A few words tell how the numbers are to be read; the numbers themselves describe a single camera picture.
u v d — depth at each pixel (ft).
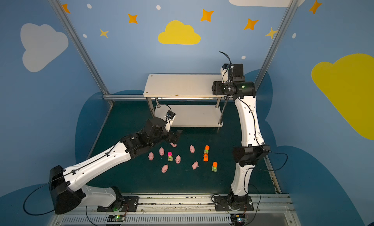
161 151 2.97
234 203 2.21
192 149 3.05
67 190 1.26
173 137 2.13
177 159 2.90
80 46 2.83
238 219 2.32
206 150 3.04
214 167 2.81
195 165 2.82
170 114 2.02
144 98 2.62
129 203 2.42
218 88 2.25
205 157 2.97
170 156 2.96
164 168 2.79
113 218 2.34
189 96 2.59
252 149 1.55
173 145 3.13
